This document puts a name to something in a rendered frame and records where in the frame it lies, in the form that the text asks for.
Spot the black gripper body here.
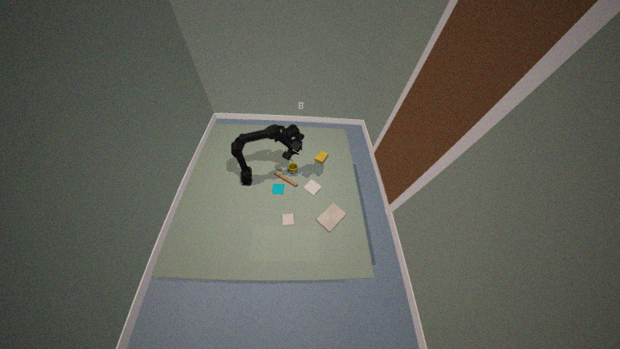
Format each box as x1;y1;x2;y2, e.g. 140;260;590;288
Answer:
282;133;304;160

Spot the yellow translucent cup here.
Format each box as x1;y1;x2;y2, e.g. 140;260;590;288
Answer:
288;163;298;175

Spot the yellow rectangular block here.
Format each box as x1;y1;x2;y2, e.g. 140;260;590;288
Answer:
314;151;328;164

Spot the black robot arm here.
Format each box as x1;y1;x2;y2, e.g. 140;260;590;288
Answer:
231;124;303;186

